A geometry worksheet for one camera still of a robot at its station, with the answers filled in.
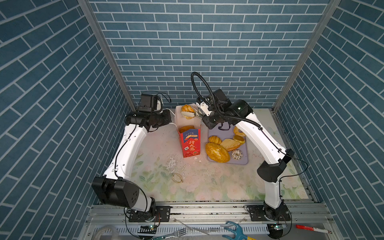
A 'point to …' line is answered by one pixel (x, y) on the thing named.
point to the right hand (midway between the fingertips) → (203, 117)
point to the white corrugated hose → (115, 235)
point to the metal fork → (180, 233)
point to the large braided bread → (185, 128)
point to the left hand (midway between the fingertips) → (171, 116)
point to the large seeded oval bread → (217, 152)
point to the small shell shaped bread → (187, 111)
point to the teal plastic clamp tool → (239, 236)
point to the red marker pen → (312, 229)
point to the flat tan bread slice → (230, 144)
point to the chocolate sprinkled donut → (237, 154)
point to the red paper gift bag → (190, 140)
